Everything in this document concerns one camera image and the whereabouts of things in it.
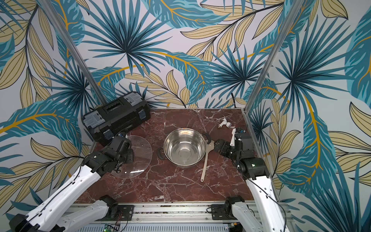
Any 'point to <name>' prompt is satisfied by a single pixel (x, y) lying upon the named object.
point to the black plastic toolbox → (114, 117)
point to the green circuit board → (108, 228)
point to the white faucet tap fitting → (224, 122)
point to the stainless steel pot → (184, 147)
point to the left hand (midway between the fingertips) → (128, 156)
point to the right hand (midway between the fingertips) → (222, 144)
